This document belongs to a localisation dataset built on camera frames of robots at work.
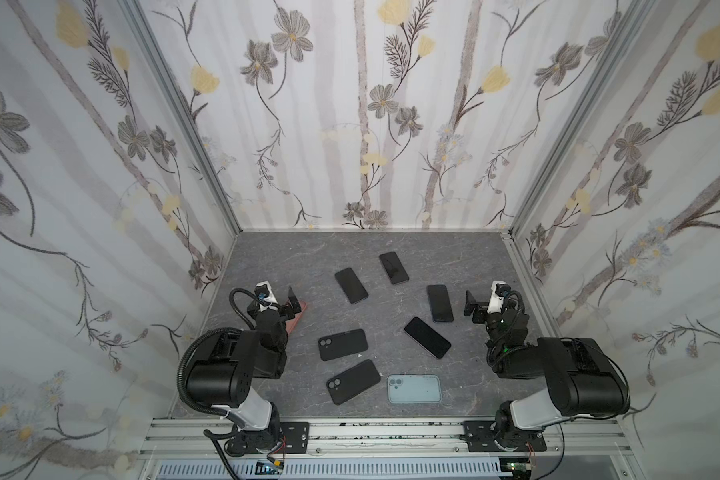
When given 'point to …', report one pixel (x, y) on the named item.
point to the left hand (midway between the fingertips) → (269, 283)
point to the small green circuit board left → (275, 468)
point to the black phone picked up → (351, 285)
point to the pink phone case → (292, 323)
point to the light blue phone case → (414, 389)
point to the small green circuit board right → (516, 466)
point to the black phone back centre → (393, 267)
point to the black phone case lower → (352, 381)
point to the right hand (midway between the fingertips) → (480, 286)
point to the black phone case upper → (341, 344)
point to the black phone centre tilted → (427, 337)
